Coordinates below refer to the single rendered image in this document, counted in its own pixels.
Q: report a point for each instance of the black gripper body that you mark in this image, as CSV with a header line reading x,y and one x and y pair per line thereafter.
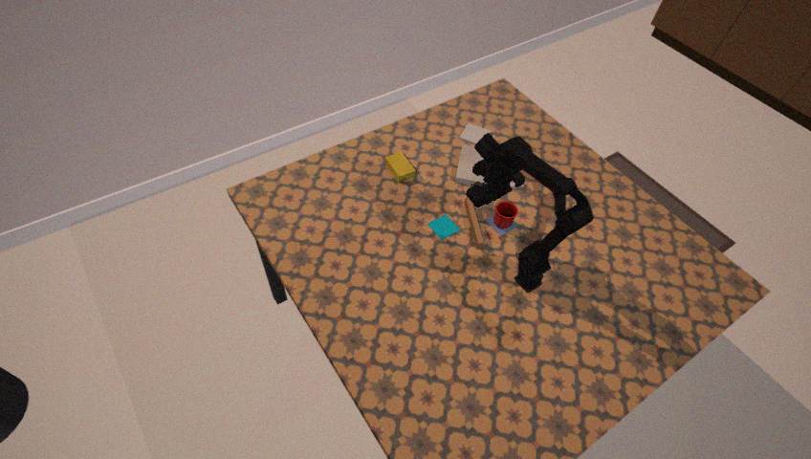
x,y
480,197

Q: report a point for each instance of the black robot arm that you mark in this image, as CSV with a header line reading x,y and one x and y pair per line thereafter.
x,y
513,156

